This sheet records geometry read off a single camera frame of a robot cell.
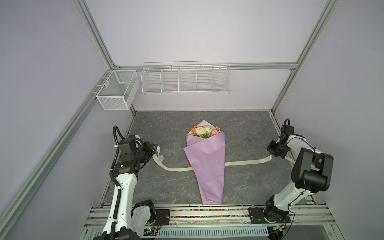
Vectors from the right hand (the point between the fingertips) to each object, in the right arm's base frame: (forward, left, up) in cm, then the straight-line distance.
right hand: (272, 152), depth 93 cm
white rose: (+17, +40, +3) cm, 44 cm away
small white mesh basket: (+30, +98, +25) cm, 105 cm away
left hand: (-5, +68, +17) cm, 70 cm away
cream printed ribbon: (-8, +68, +16) cm, 71 cm away
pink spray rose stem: (+19, +33, +1) cm, 38 cm away
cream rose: (+14, +46, +5) cm, 48 cm away
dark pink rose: (+18, +50, +2) cm, 53 cm away
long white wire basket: (+47, +38, +24) cm, 65 cm away
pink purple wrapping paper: (+4, +42, -1) cm, 42 cm away
